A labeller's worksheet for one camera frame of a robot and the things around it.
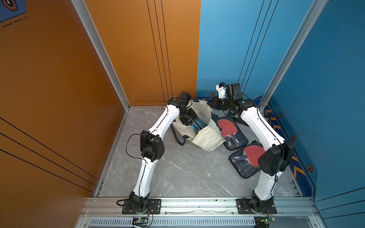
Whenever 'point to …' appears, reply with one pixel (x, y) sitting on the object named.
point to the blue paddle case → (197, 124)
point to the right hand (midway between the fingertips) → (208, 102)
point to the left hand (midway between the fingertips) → (197, 118)
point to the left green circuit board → (141, 222)
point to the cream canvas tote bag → (207, 138)
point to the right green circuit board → (267, 221)
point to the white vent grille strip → (176, 222)
